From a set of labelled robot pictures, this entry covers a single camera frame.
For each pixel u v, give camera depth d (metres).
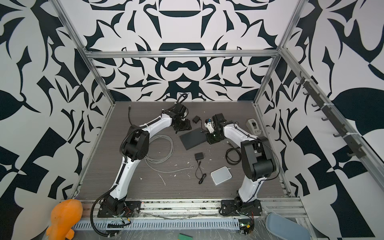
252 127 1.02
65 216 0.65
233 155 0.93
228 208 0.74
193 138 0.99
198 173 0.86
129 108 1.16
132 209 0.73
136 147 0.60
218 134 0.70
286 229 0.70
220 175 0.83
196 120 1.08
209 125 0.89
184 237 0.66
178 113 0.84
